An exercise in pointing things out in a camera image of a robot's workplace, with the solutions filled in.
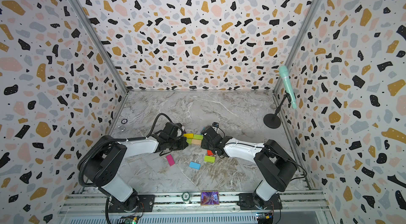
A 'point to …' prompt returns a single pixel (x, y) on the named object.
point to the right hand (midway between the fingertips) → (206, 142)
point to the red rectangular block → (209, 152)
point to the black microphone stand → (273, 121)
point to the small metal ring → (124, 121)
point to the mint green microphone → (284, 72)
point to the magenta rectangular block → (170, 159)
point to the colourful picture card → (210, 198)
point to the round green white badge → (185, 196)
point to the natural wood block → (197, 141)
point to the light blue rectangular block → (195, 165)
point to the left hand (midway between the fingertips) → (193, 144)
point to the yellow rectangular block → (188, 135)
